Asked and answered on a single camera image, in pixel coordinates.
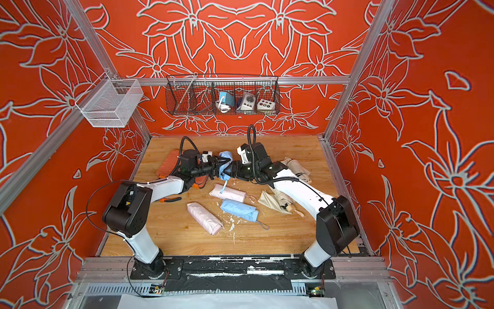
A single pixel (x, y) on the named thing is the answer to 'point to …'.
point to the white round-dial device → (247, 102)
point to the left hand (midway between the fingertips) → (230, 162)
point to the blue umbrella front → (240, 210)
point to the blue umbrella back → (225, 158)
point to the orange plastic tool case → (168, 164)
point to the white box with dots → (265, 105)
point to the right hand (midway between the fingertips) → (222, 172)
